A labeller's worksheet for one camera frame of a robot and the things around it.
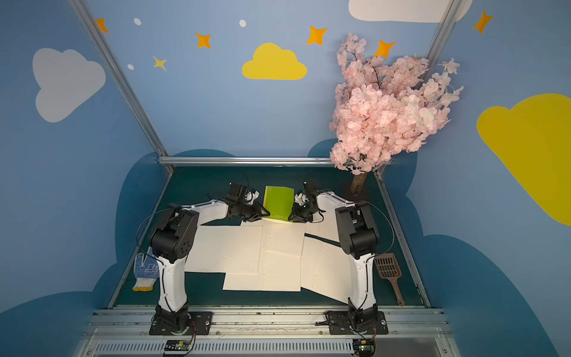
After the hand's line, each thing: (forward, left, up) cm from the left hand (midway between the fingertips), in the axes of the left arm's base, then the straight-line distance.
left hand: (269, 212), depth 99 cm
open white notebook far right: (-6, -27, -4) cm, 28 cm away
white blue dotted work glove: (-28, +45, -3) cm, 53 cm away
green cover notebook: (+9, -3, -4) cm, 11 cm away
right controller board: (-49, -35, -6) cm, 61 cm away
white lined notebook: (-10, +4, -4) cm, 12 cm away
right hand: (-1, -10, -2) cm, 11 cm away
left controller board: (-50, +27, -5) cm, 57 cm away
